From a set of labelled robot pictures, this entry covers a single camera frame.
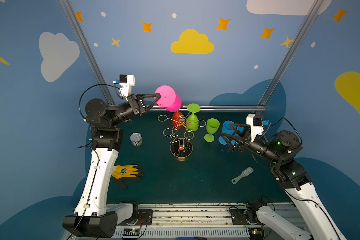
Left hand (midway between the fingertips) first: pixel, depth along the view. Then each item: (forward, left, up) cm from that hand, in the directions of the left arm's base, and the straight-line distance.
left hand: (158, 95), depth 50 cm
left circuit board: (-34, +17, -59) cm, 70 cm away
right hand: (-4, -26, -12) cm, 29 cm away
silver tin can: (+17, +22, -50) cm, 57 cm away
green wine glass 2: (+21, -28, -41) cm, 54 cm away
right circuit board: (-33, -46, -58) cm, 82 cm away
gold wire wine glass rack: (+13, -8, -52) cm, 55 cm away
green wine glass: (+19, -15, -33) cm, 41 cm away
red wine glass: (+12, -6, -26) cm, 29 cm away
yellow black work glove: (-6, +26, -53) cm, 59 cm away
